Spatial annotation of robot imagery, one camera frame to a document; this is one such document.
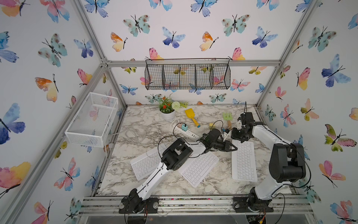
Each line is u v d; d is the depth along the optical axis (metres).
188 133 1.01
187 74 0.98
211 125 1.07
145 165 0.87
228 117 1.13
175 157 0.63
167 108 0.99
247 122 0.75
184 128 0.99
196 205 0.75
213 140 0.83
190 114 1.14
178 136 1.01
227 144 0.85
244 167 0.85
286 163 0.47
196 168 0.87
